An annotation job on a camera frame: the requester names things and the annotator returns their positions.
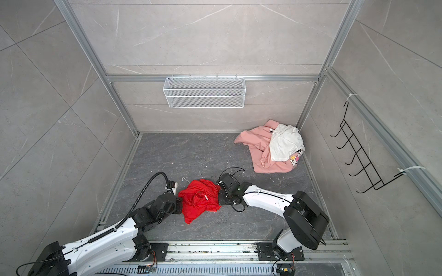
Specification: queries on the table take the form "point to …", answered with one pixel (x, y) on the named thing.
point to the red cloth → (199, 196)
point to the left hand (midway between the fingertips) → (182, 195)
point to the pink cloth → (258, 140)
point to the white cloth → (285, 141)
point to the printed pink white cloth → (294, 160)
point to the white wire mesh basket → (193, 92)
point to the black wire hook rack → (368, 169)
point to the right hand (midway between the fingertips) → (221, 197)
